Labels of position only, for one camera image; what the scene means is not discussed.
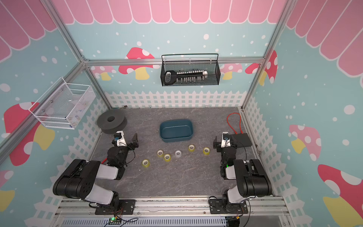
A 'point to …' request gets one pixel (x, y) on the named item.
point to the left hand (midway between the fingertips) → (130, 135)
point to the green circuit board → (114, 221)
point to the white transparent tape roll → (178, 153)
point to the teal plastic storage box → (175, 130)
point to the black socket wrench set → (172, 77)
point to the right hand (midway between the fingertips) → (224, 136)
